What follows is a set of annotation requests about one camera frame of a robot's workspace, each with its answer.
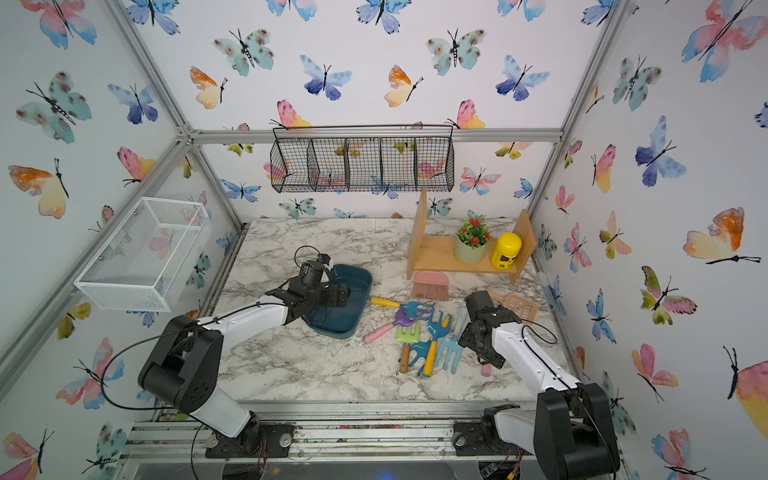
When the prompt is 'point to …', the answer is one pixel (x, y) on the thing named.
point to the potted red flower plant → (471, 241)
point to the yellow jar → (506, 251)
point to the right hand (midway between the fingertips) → (482, 345)
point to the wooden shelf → (438, 253)
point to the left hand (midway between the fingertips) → (341, 286)
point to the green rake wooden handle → (407, 338)
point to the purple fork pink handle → (486, 370)
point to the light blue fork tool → (449, 345)
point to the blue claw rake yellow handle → (425, 353)
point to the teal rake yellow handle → (413, 309)
